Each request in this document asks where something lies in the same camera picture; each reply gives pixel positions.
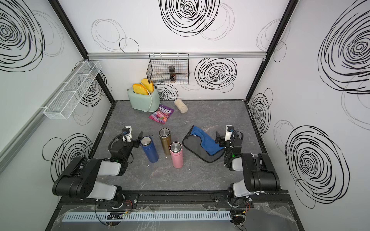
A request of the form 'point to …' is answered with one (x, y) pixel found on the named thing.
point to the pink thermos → (176, 149)
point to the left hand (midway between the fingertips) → (133, 131)
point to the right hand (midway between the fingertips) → (227, 131)
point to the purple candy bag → (162, 114)
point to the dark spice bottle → (172, 75)
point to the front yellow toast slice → (139, 89)
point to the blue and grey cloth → (203, 145)
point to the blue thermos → (149, 147)
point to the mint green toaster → (149, 103)
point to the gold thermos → (165, 134)
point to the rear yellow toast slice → (150, 86)
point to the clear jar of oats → (181, 106)
